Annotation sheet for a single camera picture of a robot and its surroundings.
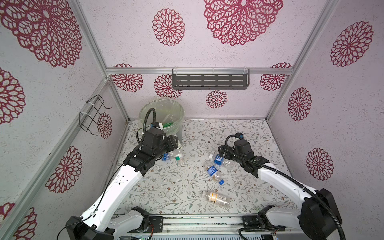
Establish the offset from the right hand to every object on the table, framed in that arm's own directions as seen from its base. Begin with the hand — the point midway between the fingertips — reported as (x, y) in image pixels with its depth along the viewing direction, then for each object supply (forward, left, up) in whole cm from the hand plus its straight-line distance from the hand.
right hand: (224, 147), depth 84 cm
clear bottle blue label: (-1, +35, -10) cm, 36 cm away
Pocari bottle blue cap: (-10, +6, -11) cm, 16 cm away
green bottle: (+15, +34, +3) cm, 37 cm away
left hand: (-4, +27, +12) cm, 29 cm away
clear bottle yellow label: (-25, +5, -11) cm, 28 cm away
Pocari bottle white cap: (-2, +1, -11) cm, 11 cm away
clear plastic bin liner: (+25, +33, +3) cm, 42 cm away
